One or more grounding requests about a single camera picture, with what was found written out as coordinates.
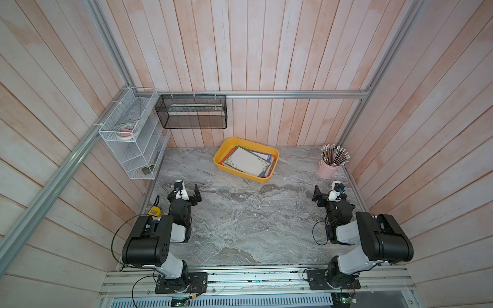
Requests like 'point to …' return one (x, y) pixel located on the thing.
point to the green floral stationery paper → (247, 162)
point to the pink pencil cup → (326, 171)
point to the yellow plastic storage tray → (225, 145)
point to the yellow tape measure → (155, 210)
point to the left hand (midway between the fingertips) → (187, 187)
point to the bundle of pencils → (334, 154)
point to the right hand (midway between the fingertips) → (326, 185)
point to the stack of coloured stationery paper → (266, 172)
